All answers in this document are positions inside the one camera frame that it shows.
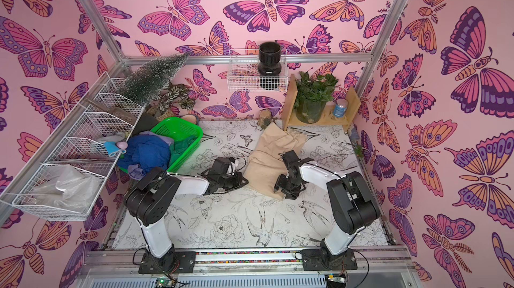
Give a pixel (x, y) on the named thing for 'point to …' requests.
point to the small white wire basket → (243, 76)
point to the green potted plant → (312, 96)
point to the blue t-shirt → (148, 151)
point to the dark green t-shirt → (177, 147)
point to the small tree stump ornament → (264, 118)
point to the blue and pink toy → (114, 147)
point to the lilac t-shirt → (134, 171)
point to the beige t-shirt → (265, 164)
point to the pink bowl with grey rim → (191, 118)
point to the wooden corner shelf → (290, 100)
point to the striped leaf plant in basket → (166, 97)
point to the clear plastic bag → (67, 189)
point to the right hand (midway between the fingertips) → (276, 193)
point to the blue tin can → (340, 108)
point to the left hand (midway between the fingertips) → (252, 180)
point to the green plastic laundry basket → (177, 128)
